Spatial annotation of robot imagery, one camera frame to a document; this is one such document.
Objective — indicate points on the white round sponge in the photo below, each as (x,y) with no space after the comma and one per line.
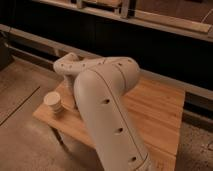
(53,101)

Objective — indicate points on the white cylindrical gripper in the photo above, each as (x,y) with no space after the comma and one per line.
(70,84)

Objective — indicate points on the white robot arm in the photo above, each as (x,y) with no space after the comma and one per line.
(98,87)

